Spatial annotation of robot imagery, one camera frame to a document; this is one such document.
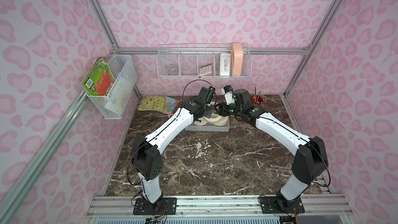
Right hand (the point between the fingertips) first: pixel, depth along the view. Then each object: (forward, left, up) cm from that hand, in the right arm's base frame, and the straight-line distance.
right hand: (216, 105), depth 83 cm
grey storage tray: (0, +4, -22) cm, 23 cm away
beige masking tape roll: (+3, +9, -22) cm, 24 cm away
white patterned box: (+25, -5, +8) cm, 27 cm away
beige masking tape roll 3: (-7, 0, -3) cm, 8 cm away
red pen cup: (+17, -28, -15) cm, 36 cm away
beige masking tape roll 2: (+3, -5, -20) cm, 21 cm away
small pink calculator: (+25, +7, +5) cm, 26 cm away
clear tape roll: (+21, +26, +6) cm, 34 cm away
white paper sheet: (+4, +53, +4) cm, 54 cm away
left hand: (+1, +6, 0) cm, 6 cm away
